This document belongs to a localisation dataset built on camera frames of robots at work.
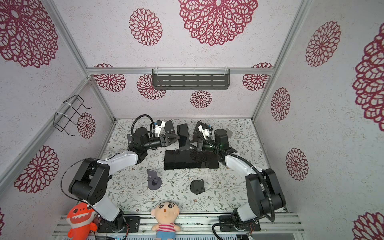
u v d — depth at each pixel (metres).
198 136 1.06
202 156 1.84
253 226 0.72
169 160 0.96
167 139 0.74
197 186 0.80
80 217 0.69
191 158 1.86
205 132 0.76
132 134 0.68
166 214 0.68
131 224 0.74
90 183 0.47
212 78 0.95
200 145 0.73
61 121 0.73
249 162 0.52
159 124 0.78
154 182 0.85
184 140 0.88
